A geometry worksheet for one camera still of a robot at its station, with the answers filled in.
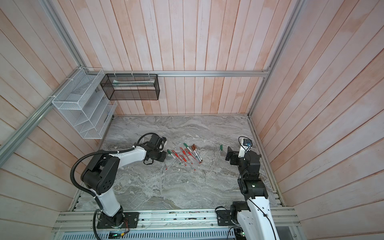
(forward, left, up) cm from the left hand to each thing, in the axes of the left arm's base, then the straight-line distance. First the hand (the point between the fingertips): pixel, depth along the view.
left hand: (163, 158), depth 96 cm
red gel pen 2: (+4, -14, 0) cm, 15 cm away
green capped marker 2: (+7, -17, 0) cm, 19 cm away
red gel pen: (+3, -8, -1) cm, 9 cm away
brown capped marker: (+7, -22, 0) cm, 23 cm away
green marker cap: (+9, -40, 0) cm, 41 cm away
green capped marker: (+5, -4, 0) cm, 6 cm away
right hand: (-5, -43, +21) cm, 48 cm away
